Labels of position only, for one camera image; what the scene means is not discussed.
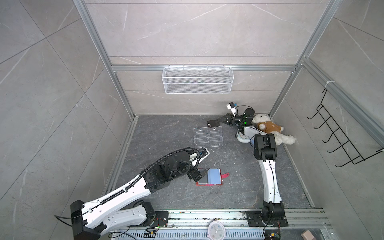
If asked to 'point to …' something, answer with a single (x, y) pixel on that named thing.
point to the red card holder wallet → (222, 176)
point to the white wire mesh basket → (197, 80)
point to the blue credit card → (214, 176)
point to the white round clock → (216, 230)
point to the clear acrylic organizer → (208, 137)
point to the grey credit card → (204, 180)
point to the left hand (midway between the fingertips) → (201, 156)
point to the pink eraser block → (307, 235)
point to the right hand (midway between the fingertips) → (218, 120)
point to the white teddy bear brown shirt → (265, 125)
